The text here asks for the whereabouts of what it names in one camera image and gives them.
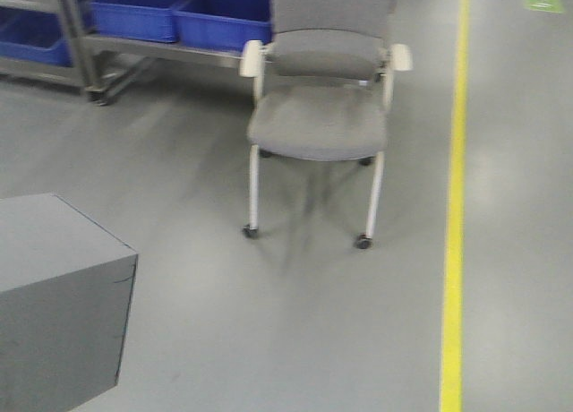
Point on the grey block with square hole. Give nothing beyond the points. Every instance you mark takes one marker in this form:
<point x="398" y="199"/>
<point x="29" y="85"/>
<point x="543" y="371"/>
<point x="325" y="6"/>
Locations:
<point x="58" y="295"/>

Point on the blue plastic bin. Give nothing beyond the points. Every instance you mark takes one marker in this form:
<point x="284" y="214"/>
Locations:
<point x="134" y="22"/>
<point x="215" y="31"/>
<point x="27" y="49"/>

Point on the steel rack on castors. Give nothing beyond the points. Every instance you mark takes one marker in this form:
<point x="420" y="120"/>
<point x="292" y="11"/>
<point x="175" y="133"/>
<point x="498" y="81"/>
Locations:
<point x="76" y="49"/>

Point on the grey chair with white frame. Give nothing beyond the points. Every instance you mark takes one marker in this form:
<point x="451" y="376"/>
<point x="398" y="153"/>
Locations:
<point x="313" y="125"/>

